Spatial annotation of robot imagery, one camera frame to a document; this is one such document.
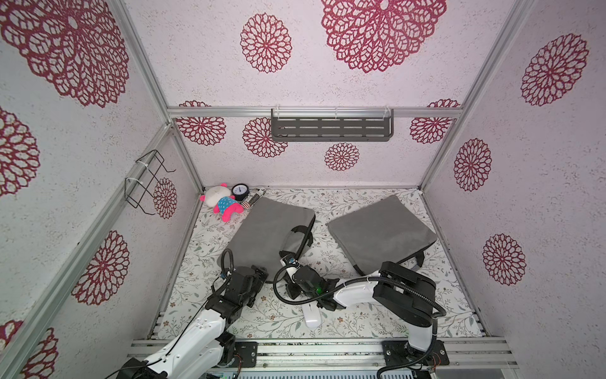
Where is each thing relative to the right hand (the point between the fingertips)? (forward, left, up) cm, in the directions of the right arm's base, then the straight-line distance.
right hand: (282, 275), depth 88 cm
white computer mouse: (-13, -11, -2) cm, 17 cm away
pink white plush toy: (+35, +31, +4) cm, 47 cm away
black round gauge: (+44, +24, 0) cm, 50 cm away
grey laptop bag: (+21, -42, -3) cm, 47 cm away
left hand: (-1, +7, 0) cm, 7 cm away
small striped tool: (+38, +17, 0) cm, 42 cm away
